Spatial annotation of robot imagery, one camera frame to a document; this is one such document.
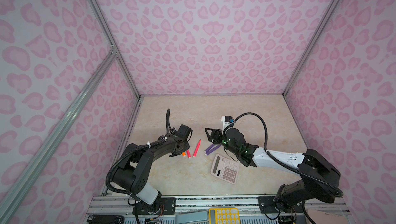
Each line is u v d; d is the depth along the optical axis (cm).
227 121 72
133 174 45
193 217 67
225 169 83
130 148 48
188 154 90
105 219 69
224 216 69
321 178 43
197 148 93
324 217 69
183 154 90
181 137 71
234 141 61
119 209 75
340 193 40
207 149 92
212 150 91
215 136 71
